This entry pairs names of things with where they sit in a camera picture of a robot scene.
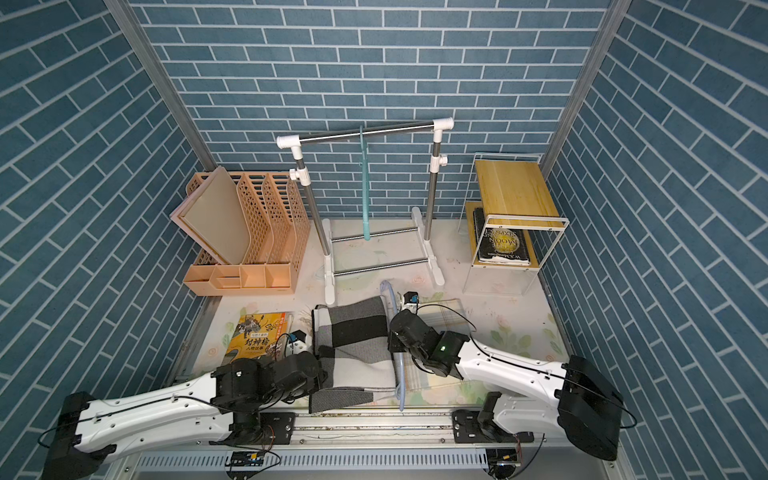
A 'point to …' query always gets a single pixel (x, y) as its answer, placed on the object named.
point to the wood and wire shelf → (511, 192)
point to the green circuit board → (244, 459)
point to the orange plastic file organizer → (277, 234)
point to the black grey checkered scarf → (354, 347)
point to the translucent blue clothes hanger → (399, 385)
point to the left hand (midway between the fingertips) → (338, 385)
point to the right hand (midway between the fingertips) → (391, 331)
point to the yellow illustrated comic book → (258, 336)
